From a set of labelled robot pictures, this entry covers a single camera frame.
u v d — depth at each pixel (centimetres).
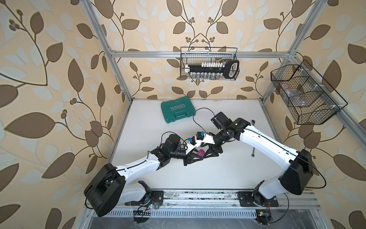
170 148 64
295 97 69
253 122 105
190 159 67
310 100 73
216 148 65
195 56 91
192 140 67
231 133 55
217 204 74
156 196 75
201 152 72
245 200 73
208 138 64
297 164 42
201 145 74
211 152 64
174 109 108
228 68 83
